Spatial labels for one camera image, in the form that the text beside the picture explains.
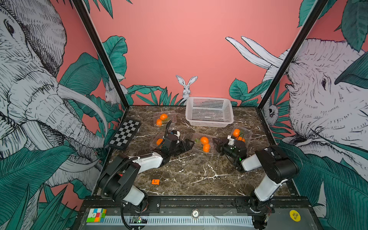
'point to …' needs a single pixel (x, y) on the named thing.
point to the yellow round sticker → (295, 215)
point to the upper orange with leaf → (205, 141)
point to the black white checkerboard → (125, 134)
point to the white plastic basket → (213, 112)
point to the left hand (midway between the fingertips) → (192, 143)
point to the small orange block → (155, 181)
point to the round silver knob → (195, 213)
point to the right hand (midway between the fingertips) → (211, 138)
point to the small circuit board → (140, 219)
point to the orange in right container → (236, 132)
